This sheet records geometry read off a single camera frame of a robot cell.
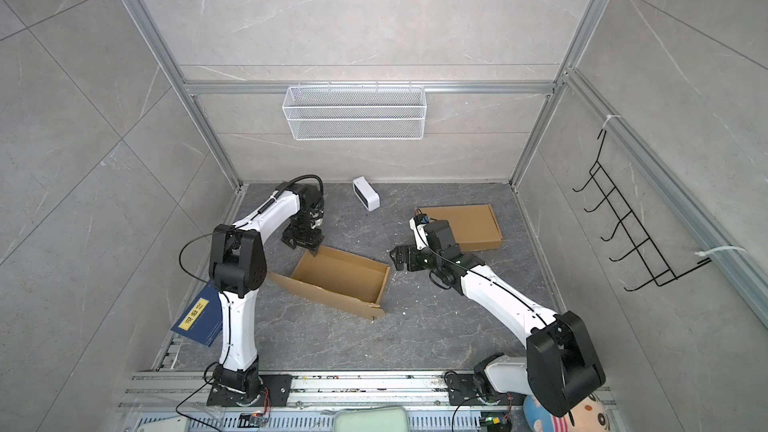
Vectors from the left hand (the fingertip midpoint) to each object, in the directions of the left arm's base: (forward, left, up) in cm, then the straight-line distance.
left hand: (304, 243), depth 95 cm
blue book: (-22, +27, -6) cm, 35 cm away
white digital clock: (+20, -20, +2) cm, 28 cm away
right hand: (-8, -32, +8) cm, 34 cm away
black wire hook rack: (-26, -83, +27) cm, 91 cm away
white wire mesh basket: (+37, -17, +24) cm, 47 cm away
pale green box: (-47, -22, -2) cm, 52 cm away
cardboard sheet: (-10, -12, -5) cm, 17 cm away
